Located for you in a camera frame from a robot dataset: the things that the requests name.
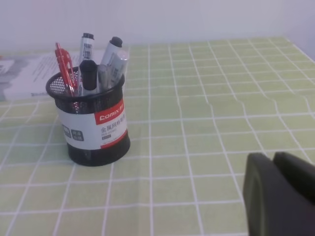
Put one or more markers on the grey marker with clear cap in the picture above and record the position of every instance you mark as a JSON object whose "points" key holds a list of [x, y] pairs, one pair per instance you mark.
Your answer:
{"points": [[117, 66]]}

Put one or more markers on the black mesh pen holder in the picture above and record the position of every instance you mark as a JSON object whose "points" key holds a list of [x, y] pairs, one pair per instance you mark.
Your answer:
{"points": [[94, 126]]}

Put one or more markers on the green checkered tablecloth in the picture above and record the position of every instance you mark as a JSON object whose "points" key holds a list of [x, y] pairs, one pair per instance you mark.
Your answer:
{"points": [[194, 111]]}

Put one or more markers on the grey marker with black cap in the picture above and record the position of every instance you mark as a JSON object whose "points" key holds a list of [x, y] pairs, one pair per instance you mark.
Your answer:
{"points": [[114, 45]]}

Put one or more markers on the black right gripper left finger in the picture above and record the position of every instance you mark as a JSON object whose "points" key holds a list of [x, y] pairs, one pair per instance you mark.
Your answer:
{"points": [[262, 219]]}

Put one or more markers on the red ballpoint pen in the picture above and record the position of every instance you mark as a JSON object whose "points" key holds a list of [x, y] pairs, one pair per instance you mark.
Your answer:
{"points": [[66, 69]]}

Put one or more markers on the white book with orange spine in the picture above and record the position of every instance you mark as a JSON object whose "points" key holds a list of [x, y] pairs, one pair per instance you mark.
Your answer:
{"points": [[23, 77]]}

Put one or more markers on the white marker with barcode label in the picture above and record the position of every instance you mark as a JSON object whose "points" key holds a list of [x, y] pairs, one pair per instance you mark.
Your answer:
{"points": [[86, 52]]}

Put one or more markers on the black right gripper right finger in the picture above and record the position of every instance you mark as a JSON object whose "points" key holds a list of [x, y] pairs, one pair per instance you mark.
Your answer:
{"points": [[293, 183]]}

